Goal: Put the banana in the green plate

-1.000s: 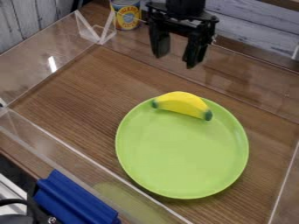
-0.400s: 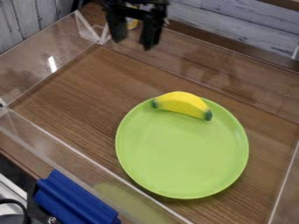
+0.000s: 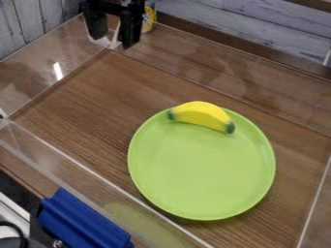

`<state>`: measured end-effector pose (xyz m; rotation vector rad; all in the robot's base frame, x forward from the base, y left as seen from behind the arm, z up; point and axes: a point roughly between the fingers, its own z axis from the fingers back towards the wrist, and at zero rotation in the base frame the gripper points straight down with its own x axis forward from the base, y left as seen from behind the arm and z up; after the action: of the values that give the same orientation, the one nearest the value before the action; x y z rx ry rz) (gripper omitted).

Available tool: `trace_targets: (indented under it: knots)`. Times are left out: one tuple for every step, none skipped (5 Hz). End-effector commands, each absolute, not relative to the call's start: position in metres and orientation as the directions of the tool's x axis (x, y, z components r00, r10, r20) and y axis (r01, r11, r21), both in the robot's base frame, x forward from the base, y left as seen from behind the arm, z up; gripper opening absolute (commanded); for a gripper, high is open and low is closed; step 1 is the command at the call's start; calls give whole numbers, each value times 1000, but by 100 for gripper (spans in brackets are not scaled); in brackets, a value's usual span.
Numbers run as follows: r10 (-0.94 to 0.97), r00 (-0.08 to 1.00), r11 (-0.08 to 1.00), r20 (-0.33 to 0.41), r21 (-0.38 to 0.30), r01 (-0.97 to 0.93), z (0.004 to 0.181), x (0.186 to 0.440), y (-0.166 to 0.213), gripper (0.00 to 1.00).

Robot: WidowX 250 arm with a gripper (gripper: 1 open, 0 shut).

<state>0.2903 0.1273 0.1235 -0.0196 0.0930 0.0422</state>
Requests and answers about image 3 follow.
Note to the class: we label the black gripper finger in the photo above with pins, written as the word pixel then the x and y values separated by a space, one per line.
pixel 96 23
pixel 131 26

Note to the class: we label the blue plastic clamp block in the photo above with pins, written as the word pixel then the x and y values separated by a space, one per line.
pixel 77 224

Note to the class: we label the clear acrylic enclosure wall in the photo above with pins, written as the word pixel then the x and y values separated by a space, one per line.
pixel 76 96

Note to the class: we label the yellow blue labelled can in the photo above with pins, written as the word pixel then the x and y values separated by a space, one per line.
pixel 149 15

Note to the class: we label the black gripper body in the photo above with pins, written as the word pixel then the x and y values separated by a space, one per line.
pixel 104 6

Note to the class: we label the green round plate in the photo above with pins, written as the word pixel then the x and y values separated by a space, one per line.
pixel 197 173

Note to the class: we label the yellow toy banana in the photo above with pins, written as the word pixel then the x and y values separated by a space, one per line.
pixel 203 114

